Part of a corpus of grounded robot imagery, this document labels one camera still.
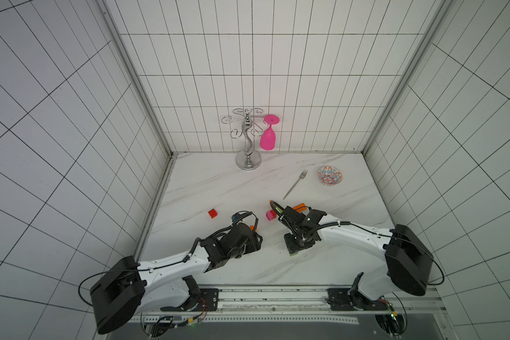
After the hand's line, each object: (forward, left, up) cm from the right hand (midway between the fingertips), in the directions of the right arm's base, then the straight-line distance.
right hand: (289, 242), depth 84 cm
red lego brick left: (+12, +35, -2) cm, 37 cm away
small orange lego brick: (+21, +8, -3) cm, 23 cm away
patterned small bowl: (+37, -22, -1) cm, 43 cm away
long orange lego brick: (+18, -6, -3) cm, 19 cm away
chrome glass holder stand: (+45, +19, +22) cm, 54 cm away
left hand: (-2, +14, +2) cm, 15 cm away
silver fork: (+37, -8, -3) cm, 38 cm away
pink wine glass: (+46, +11, +15) cm, 49 cm away
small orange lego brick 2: (-2, +14, +16) cm, 22 cm away
